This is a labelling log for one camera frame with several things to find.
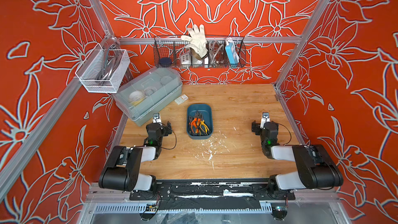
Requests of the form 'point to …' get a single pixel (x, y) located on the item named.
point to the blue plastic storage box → (206, 110)
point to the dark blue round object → (165, 60)
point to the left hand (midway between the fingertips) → (160, 121)
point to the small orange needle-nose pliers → (194, 122)
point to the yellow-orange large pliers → (204, 127)
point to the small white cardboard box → (181, 99)
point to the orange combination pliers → (198, 115)
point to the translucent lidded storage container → (147, 94)
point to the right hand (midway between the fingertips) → (261, 119)
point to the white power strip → (185, 58)
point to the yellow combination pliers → (197, 123)
